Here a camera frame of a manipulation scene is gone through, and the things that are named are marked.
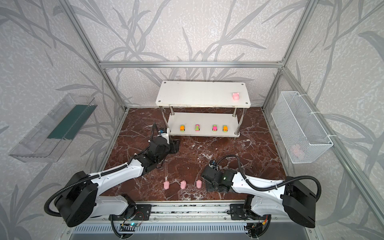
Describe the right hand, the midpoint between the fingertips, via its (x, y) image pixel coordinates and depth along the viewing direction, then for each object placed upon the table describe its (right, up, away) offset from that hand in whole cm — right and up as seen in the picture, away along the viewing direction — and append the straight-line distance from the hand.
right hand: (209, 179), depth 82 cm
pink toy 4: (+13, +46, -5) cm, 48 cm away
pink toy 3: (-6, -2, 0) cm, 7 cm away
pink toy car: (+4, +28, +17) cm, 33 cm away
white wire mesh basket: (+38, +26, -20) cm, 50 cm away
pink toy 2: (-15, -2, -2) cm, 15 cm away
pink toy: (-24, -3, -1) cm, 24 cm away
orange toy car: (-18, +28, +16) cm, 37 cm away
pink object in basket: (+43, +18, -9) cm, 48 cm away
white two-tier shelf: (+2, +42, +38) cm, 57 cm away
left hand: (-17, +24, +3) cm, 30 cm away
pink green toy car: (-7, +28, +16) cm, 33 cm away
